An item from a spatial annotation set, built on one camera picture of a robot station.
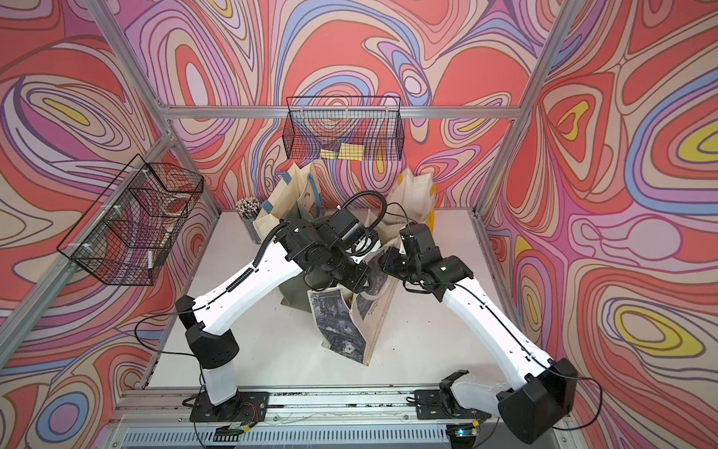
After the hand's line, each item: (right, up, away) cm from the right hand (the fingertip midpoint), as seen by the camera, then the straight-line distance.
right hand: (382, 269), depth 76 cm
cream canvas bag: (-9, -13, -4) cm, 17 cm away
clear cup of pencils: (-45, +19, +20) cm, 53 cm away
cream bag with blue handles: (-31, +30, +35) cm, 55 cm away
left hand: (-3, -3, -8) cm, 9 cm away
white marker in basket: (-62, +3, -3) cm, 62 cm away
